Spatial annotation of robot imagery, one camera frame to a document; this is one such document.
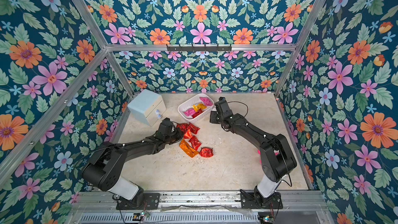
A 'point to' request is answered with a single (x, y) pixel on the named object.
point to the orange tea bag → (189, 150)
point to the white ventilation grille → (170, 218)
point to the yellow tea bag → (198, 106)
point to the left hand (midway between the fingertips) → (186, 130)
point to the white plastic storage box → (194, 101)
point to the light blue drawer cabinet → (147, 107)
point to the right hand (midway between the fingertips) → (214, 114)
